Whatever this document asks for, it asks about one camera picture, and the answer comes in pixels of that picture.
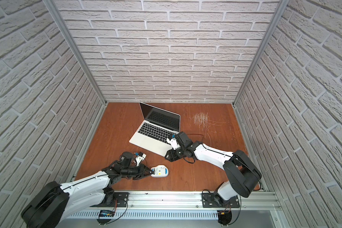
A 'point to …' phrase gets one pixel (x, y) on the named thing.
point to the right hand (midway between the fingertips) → (166, 159)
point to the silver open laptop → (158, 125)
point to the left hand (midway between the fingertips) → (152, 169)
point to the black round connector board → (224, 217)
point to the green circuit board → (107, 213)
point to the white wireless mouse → (160, 170)
